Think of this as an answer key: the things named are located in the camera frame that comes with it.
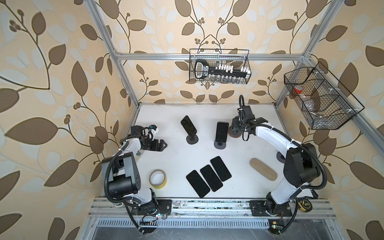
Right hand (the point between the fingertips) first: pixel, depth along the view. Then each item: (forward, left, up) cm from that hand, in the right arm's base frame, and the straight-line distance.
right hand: (237, 124), depth 93 cm
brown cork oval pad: (-25, -12, -10) cm, 29 cm away
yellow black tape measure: (-43, -27, -11) cm, 52 cm away
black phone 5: (-3, +10, -3) cm, 10 cm away
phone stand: (-4, +29, -12) cm, 31 cm away
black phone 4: (+1, +31, 0) cm, 31 cm away
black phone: (-28, +18, -13) cm, 36 cm away
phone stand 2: (-8, +11, -12) cm, 18 cm away
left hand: (-8, +51, -5) cm, 52 cm away
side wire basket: (-4, -39, +21) cm, 44 cm away
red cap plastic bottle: (+13, -36, +16) cm, 42 cm away
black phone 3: (-23, +12, -12) cm, 29 cm away
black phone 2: (-32, +25, -15) cm, 43 cm away
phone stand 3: (-2, +1, -7) cm, 7 cm away
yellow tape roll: (-32, +47, -12) cm, 58 cm away
